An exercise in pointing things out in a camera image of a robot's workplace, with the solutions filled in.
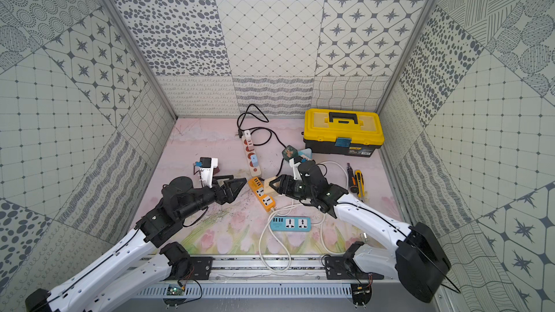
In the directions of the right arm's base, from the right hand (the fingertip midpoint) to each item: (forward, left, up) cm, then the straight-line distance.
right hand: (273, 188), depth 78 cm
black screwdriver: (+11, -34, -13) cm, 38 cm away
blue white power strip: (-9, -6, -12) cm, 17 cm away
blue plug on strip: (+17, +10, -7) cm, 21 cm away
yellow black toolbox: (+28, -30, 0) cm, 41 cm away
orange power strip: (0, +4, -12) cm, 13 cm away
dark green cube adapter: (+20, -6, -5) cm, 22 cm away
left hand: (-2, +11, +12) cm, 16 cm away
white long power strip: (+14, +10, -11) cm, 21 cm away
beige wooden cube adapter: (-2, +1, +2) cm, 3 cm away
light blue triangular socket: (+24, -14, -10) cm, 30 cm away
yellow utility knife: (+8, -37, -14) cm, 41 cm away
